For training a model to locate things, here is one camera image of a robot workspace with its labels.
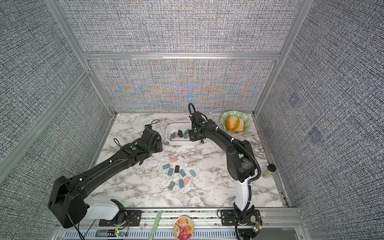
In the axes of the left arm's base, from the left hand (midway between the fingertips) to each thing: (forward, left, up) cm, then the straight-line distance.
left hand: (162, 141), depth 83 cm
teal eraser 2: (+18, -13, -16) cm, 27 cm away
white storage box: (+21, -5, -13) cm, 25 cm away
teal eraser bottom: (-18, -10, -15) cm, 26 cm away
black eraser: (+17, -9, -16) cm, 24 cm away
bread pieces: (+19, -47, -9) cm, 51 cm away
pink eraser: (-3, -5, -16) cm, 17 cm away
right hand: (+10, -18, -5) cm, 21 cm away
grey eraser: (+16, -2, -17) cm, 23 cm away
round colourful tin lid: (-39, -11, -12) cm, 43 cm away
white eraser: (-2, -10, -16) cm, 19 cm away
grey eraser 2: (+15, -12, -16) cm, 25 cm away
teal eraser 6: (-12, -17, -16) cm, 26 cm away
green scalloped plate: (+29, -55, -12) cm, 63 cm away
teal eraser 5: (-12, -10, -16) cm, 23 cm away
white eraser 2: (-6, -11, -16) cm, 21 cm away
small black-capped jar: (-17, -56, -9) cm, 59 cm away
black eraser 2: (-9, -7, -16) cm, 20 cm away
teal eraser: (+16, -5, -16) cm, 23 cm away
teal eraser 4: (-10, -3, -17) cm, 20 cm away
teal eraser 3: (-7, 0, -17) cm, 18 cm away
